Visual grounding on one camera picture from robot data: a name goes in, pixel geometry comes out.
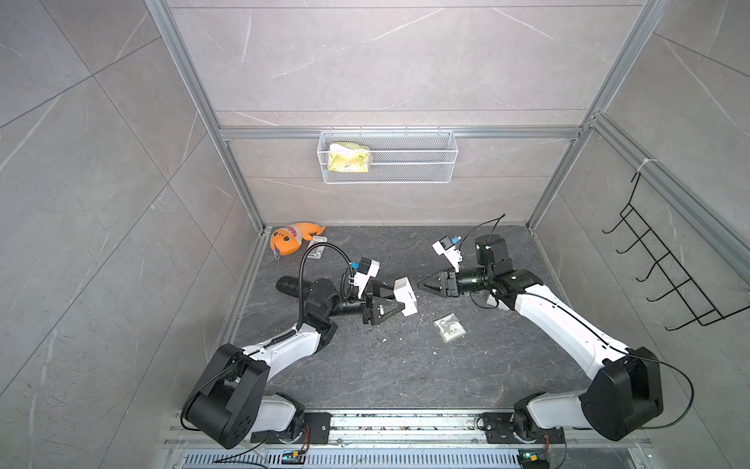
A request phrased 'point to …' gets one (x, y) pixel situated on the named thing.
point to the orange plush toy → (288, 239)
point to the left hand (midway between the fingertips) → (404, 300)
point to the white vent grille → (352, 458)
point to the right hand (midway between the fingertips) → (423, 286)
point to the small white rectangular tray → (316, 251)
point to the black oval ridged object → (290, 284)
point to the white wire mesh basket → (398, 157)
